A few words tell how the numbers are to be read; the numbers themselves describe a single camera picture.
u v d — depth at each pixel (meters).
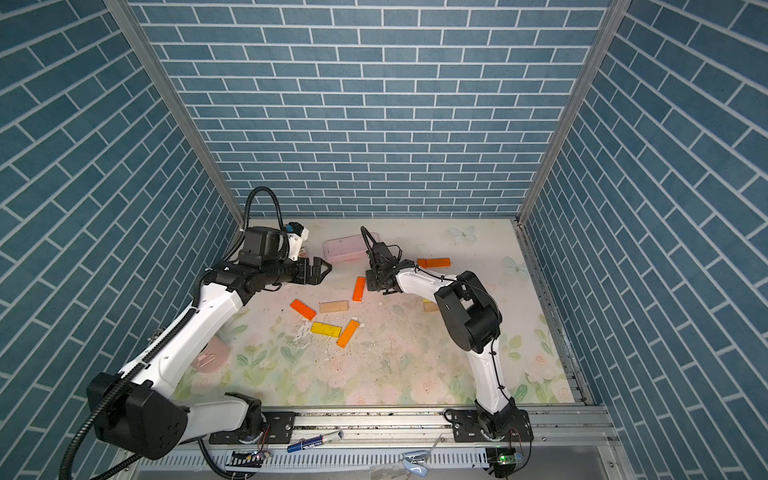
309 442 0.71
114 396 0.37
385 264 0.78
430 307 0.97
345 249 1.09
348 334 0.90
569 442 0.73
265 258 0.60
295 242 0.71
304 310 0.96
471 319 0.54
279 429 0.74
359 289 0.99
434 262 1.09
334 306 0.96
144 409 0.38
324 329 0.89
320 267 0.71
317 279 0.70
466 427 0.73
